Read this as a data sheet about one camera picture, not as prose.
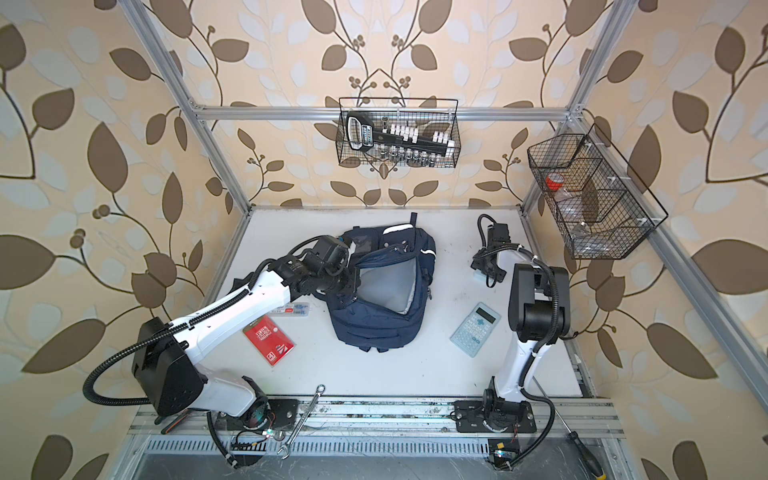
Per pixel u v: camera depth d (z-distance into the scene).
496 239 0.81
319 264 0.61
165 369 0.40
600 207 0.83
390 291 0.89
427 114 0.91
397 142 0.85
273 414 0.74
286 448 0.70
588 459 0.67
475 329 0.87
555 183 0.81
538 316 0.52
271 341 0.89
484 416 0.73
